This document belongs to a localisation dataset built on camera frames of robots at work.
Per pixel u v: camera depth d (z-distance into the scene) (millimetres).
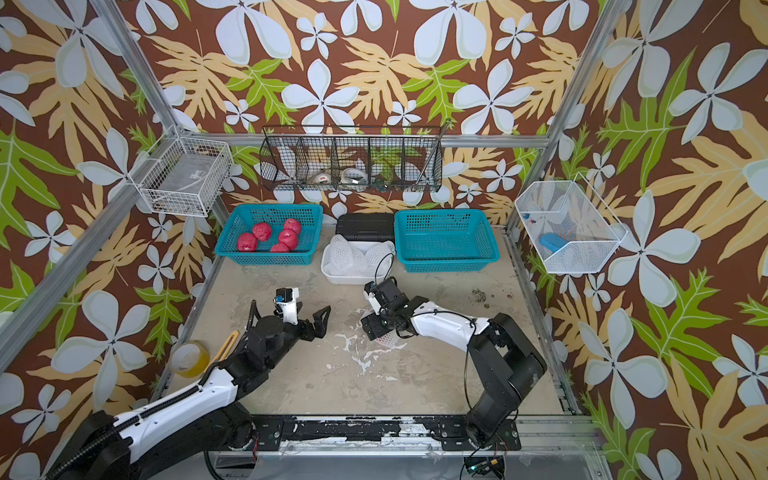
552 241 797
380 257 1014
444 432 740
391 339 861
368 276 992
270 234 1147
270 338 601
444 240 1152
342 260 992
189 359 862
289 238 1101
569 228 839
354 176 984
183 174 861
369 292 809
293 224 1142
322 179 958
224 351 876
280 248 1047
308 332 719
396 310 685
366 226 1142
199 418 531
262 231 1112
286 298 684
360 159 985
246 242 1076
